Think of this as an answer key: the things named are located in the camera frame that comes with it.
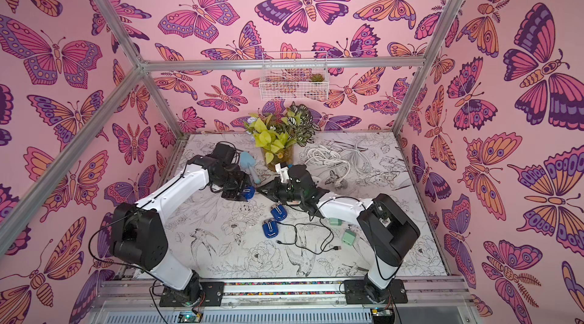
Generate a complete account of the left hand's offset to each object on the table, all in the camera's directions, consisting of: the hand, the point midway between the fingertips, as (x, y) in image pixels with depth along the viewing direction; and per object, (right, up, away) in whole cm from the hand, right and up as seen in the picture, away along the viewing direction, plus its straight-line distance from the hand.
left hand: (256, 185), depth 86 cm
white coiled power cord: (+29, +12, +23) cm, 39 cm away
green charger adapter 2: (+35, -19, -1) cm, 40 cm away
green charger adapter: (+30, -14, +2) cm, 34 cm away
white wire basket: (+14, +45, +10) cm, 48 cm away
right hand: (+2, 0, -7) cm, 7 cm away
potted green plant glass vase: (+8, +19, +1) cm, 21 cm away
